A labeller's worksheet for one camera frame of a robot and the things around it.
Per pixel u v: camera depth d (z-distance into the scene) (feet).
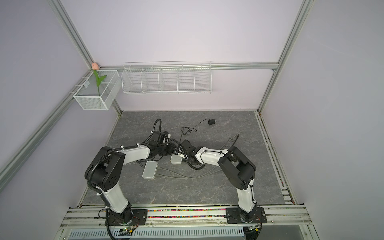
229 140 3.35
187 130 3.55
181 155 2.74
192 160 2.23
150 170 2.92
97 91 2.92
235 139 3.42
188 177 2.84
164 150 2.76
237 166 1.71
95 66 2.95
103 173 1.62
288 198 2.70
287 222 2.41
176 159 2.99
